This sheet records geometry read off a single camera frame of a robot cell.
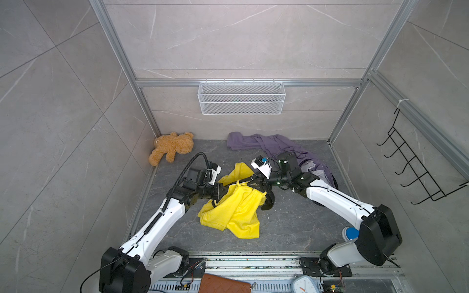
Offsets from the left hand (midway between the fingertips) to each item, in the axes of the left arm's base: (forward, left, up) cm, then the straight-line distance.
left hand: (226, 187), depth 79 cm
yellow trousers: (-9, -5, -6) cm, 12 cm away
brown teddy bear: (+34, +35, -8) cm, 50 cm away
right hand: (+2, -12, +3) cm, 13 cm away
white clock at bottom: (-35, -29, -15) cm, 48 cm away
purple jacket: (+40, -31, -16) cm, 53 cm away
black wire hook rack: (-14, -69, +17) cm, 72 cm away
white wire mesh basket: (+50, -9, +13) cm, 52 cm away
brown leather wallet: (-34, +5, -15) cm, 37 cm away
